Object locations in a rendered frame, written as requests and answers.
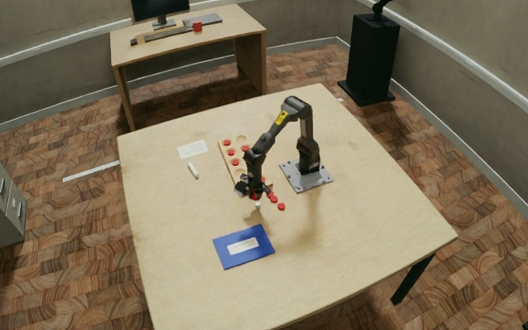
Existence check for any white paper sheet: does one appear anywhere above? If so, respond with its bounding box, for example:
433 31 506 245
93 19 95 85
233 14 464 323
177 140 208 159

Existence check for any beige tray with round pockets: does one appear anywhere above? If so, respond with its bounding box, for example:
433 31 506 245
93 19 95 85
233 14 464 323
217 133 273 188

